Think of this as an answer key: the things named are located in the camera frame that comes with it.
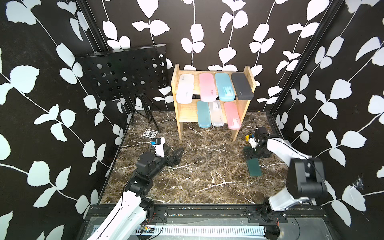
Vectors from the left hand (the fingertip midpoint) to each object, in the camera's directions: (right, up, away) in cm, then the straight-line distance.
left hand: (178, 146), depth 74 cm
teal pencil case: (+14, +17, +16) cm, 27 cm away
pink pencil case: (+31, +15, +12) cm, 37 cm away
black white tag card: (-24, +5, +30) cm, 38 cm away
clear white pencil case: (+22, +18, +17) cm, 33 cm away
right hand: (+44, -6, +17) cm, 48 cm away
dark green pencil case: (+45, -15, +15) cm, 49 cm away
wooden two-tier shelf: (+4, +18, +17) cm, 26 cm away
